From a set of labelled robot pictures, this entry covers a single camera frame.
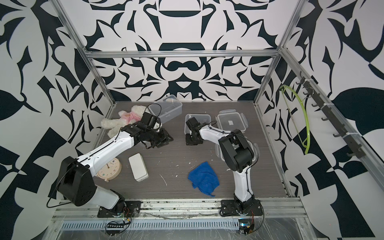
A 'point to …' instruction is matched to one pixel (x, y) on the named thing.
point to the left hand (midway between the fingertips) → (171, 137)
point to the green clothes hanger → (291, 118)
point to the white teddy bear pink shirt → (123, 119)
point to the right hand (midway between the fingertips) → (189, 139)
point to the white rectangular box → (138, 168)
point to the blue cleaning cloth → (204, 177)
